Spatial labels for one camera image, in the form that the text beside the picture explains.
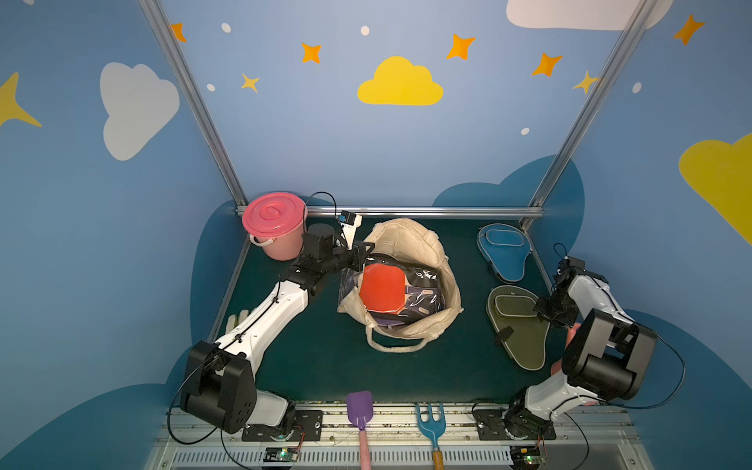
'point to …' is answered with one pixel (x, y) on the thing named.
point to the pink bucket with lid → (276, 221)
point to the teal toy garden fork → (433, 429)
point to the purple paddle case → (389, 319)
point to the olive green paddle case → (518, 327)
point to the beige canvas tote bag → (417, 241)
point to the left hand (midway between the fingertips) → (379, 244)
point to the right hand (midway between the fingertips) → (553, 318)
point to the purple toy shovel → (359, 411)
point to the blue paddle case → (505, 250)
